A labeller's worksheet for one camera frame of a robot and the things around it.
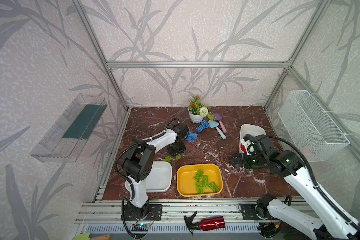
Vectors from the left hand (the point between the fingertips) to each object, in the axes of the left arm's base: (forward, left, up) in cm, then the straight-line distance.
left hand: (182, 149), depth 93 cm
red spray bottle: (-38, -12, +2) cm, 40 cm away
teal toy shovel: (+22, -22, -3) cm, 31 cm away
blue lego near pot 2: (+18, -12, -2) cm, 22 cm away
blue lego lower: (+10, -6, -2) cm, 12 cm away
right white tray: (+16, -47, +1) cm, 50 cm away
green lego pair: (-21, -18, -2) cm, 27 cm away
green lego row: (-5, +9, -2) cm, 10 cm away
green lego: (-15, -10, -1) cm, 18 cm away
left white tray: (-17, +13, -5) cm, 22 cm away
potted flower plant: (+24, -10, +8) cm, 28 cm away
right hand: (-12, -27, +17) cm, 34 cm away
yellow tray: (-20, -3, -3) cm, 20 cm away
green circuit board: (-39, +19, -5) cm, 44 cm away
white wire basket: (-6, -56, +32) cm, 65 cm away
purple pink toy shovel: (+29, -26, -3) cm, 39 cm away
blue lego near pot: (+22, -16, -3) cm, 27 cm away
